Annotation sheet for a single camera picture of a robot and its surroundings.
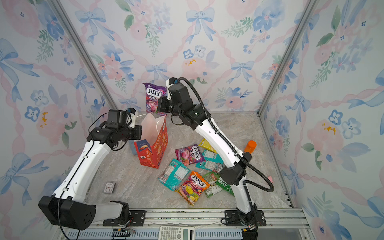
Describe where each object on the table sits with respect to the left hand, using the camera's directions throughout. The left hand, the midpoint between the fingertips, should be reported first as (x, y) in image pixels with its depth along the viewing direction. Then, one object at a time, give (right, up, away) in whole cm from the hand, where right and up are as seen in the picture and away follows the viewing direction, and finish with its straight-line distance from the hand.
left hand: (141, 129), depth 77 cm
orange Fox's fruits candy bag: (+26, -32, +4) cm, 41 cm away
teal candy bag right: (+39, -20, +15) cm, 46 cm away
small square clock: (-19, -32, +5) cm, 38 cm away
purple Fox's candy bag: (+24, -17, +18) cm, 34 cm away
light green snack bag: (+38, -33, +6) cm, 51 cm away
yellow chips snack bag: (+34, -10, +23) cm, 43 cm away
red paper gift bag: (+8, -6, -4) cm, 10 cm away
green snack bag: (+44, -31, +5) cm, 54 cm away
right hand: (+10, +14, -8) cm, 19 cm away
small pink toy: (+71, -29, +9) cm, 77 cm away
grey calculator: (+19, -48, -8) cm, 52 cm away
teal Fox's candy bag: (+16, -26, +9) cm, 32 cm away
